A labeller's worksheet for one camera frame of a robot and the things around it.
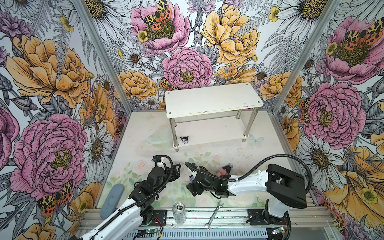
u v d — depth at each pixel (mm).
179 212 639
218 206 778
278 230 715
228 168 894
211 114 745
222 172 872
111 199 778
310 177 464
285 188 455
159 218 736
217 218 759
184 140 916
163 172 627
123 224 518
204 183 642
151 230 712
